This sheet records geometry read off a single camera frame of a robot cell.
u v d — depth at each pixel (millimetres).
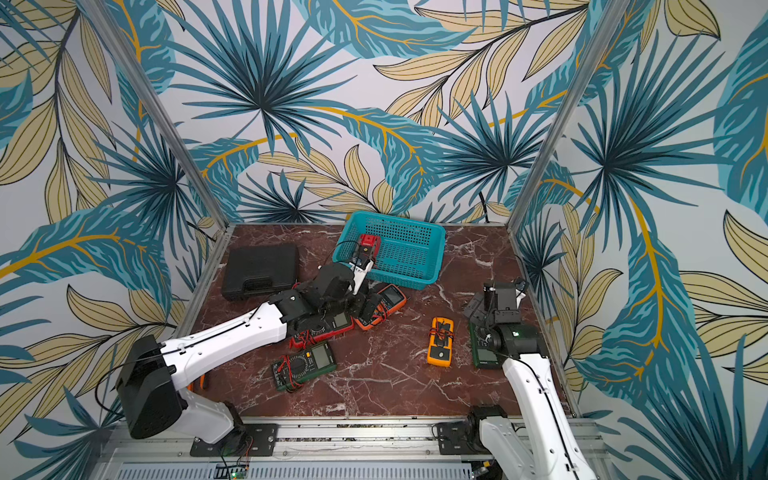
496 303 560
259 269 1034
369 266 699
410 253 1116
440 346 858
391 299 925
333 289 586
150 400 393
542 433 411
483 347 875
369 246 1066
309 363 832
